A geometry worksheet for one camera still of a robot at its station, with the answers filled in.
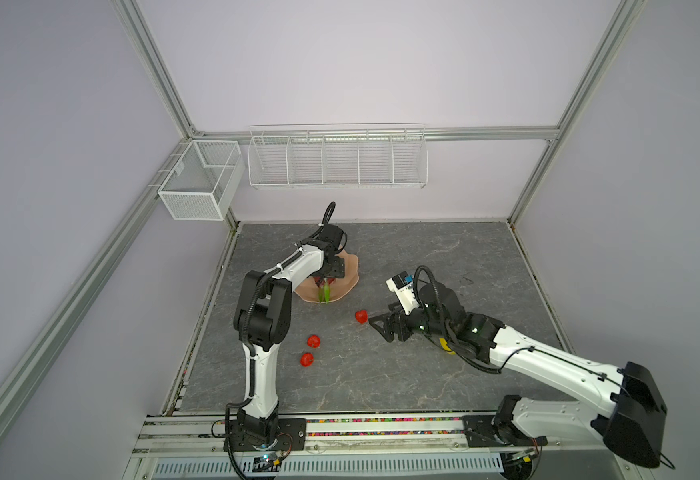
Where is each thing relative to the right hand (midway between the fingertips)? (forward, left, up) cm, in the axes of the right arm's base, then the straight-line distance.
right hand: (380, 316), depth 74 cm
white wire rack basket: (+53, +13, +12) cm, 56 cm away
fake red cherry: (+8, +5, -16) cm, 18 cm away
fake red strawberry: (-5, +20, -17) cm, 27 cm away
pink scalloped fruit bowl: (+17, +22, -16) cm, 33 cm away
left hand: (+23, +17, -13) cm, 31 cm away
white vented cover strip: (-29, -16, -20) cm, 39 cm away
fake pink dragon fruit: (+16, +17, -12) cm, 26 cm away
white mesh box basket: (+49, +59, +5) cm, 77 cm away
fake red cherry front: (0, +19, -17) cm, 25 cm away
